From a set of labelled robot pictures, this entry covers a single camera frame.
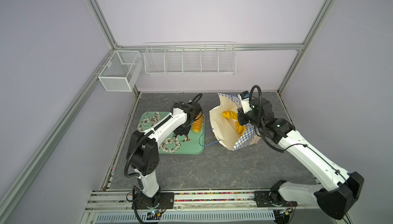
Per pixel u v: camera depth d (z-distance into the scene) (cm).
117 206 74
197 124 98
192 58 99
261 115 54
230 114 96
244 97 63
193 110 63
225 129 95
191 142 95
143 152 46
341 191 38
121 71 100
